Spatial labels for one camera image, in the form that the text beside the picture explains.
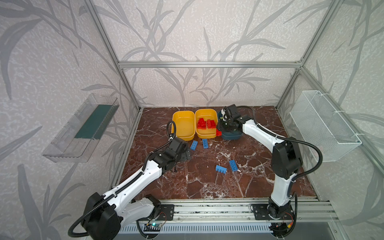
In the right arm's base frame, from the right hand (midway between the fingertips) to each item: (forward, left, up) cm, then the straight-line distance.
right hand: (217, 121), depth 93 cm
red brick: (+11, +2, -16) cm, 20 cm away
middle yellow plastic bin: (+19, +6, -14) cm, 24 cm away
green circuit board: (-53, +34, -16) cm, 65 cm away
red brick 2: (+7, +12, -11) cm, 17 cm away
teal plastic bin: (-2, -8, -13) cm, 15 cm away
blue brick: (-8, +8, -14) cm, 18 cm away
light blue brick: (-26, -1, -12) cm, 29 cm away
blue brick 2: (-23, -9, -13) cm, 28 cm away
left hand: (-18, +20, 0) cm, 27 cm away
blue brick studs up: (-10, +15, -12) cm, 22 cm away
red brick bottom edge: (+9, +5, -14) cm, 18 cm away
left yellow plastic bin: (+11, +23, -14) cm, 29 cm away
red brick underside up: (+6, +9, -11) cm, 15 cm away
